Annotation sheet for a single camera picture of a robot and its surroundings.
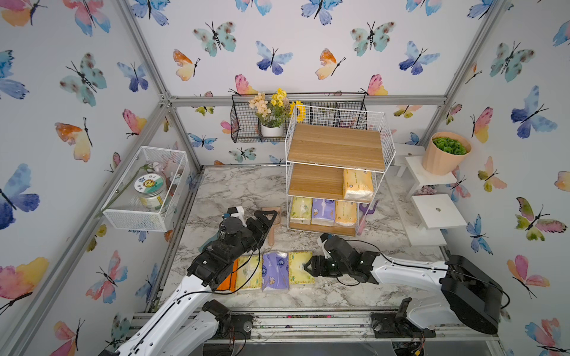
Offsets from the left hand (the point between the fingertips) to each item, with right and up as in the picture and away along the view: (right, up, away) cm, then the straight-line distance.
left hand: (277, 219), depth 72 cm
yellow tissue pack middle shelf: (+27, +11, +2) cm, 29 cm away
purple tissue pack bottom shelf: (+18, 0, +24) cm, 30 cm away
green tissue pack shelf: (+7, -20, +9) cm, 23 cm away
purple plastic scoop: (+39, 0, +33) cm, 51 cm away
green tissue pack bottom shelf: (+8, 0, +27) cm, 28 cm away
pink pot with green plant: (+58, +22, +6) cm, 62 cm away
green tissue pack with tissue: (-10, -20, +8) cm, 24 cm away
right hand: (+11, -19, +9) cm, 24 cm away
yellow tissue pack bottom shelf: (+28, -1, +25) cm, 37 cm away
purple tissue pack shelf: (-1, -21, +11) cm, 23 cm away
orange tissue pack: (-16, -23, +6) cm, 29 cm away
